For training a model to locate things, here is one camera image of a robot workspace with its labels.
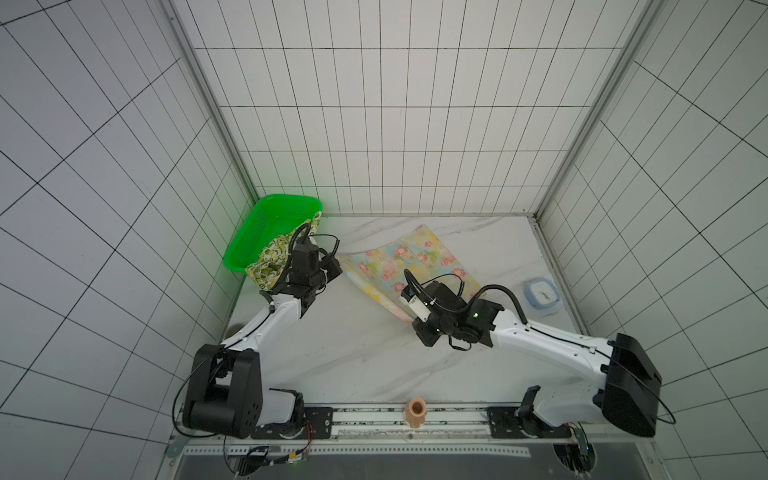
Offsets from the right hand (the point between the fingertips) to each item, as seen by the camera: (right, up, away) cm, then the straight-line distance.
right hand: (414, 322), depth 80 cm
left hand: (-22, +14, +8) cm, 28 cm away
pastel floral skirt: (-10, +12, +18) cm, 24 cm away
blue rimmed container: (+43, +5, +15) cm, 46 cm away
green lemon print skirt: (-44, +14, +10) cm, 47 cm away
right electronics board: (+38, -29, -10) cm, 49 cm away
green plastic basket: (-54, +32, +37) cm, 73 cm away
